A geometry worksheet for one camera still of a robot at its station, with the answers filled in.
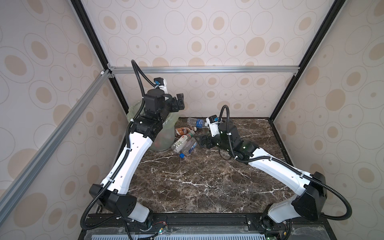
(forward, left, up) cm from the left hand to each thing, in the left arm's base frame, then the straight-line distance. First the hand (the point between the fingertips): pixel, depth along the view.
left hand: (177, 92), depth 66 cm
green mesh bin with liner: (-1, +10, -34) cm, 36 cm away
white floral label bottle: (-2, +4, -41) cm, 41 cm away
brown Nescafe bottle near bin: (+12, 0, -42) cm, 44 cm away
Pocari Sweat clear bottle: (+20, -6, -43) cm, 48 cm away
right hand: (-9, -12, -19) cm, 24 cm away
